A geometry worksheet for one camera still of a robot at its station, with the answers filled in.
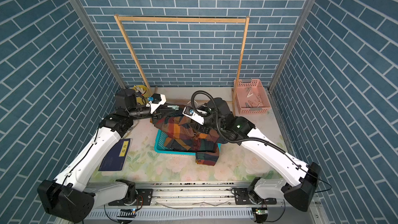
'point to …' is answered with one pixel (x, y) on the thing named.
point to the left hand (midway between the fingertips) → (176, 107)
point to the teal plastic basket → (161, 141)
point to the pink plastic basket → (251, 97)
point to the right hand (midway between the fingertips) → (196, 115)
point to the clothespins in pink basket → (249, 89)
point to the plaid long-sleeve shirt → (182, 134)
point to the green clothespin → (175, 107)
